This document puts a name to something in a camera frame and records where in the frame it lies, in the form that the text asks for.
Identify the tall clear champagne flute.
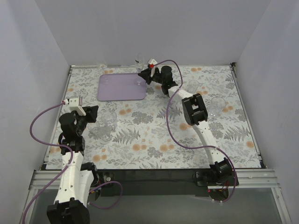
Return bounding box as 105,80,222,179
135,53,144,85

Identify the clear stemmed wine glass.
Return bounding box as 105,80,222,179
96,58,112,86

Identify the clear ribbed tumbler glass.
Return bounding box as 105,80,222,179
101,111,117,132

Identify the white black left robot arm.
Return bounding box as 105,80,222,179
47,106,99,224

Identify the clear tumbler glass near arm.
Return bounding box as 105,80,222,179
208,96,226,117

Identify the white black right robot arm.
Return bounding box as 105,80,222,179
138,64,237,187

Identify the lilac plastic tray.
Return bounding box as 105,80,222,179
97,73,146,101

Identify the clear tumbler glass front left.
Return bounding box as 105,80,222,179
87,121,111,142

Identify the clear tumbler glass far right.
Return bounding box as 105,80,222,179
187,80,199,94

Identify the floral patterned table mat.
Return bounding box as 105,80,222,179
46,65,262,170

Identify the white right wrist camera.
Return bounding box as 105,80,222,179
148,58,157,78

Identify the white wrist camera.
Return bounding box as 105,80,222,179
148,58,157,78
67,96,86,116

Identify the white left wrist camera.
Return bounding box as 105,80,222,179
67,96,86,116

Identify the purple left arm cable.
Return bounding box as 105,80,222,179
22,100,123,224

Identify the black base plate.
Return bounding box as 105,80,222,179
93,168,239,198

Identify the aluminium frame rail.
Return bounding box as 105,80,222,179
29,168,280,189

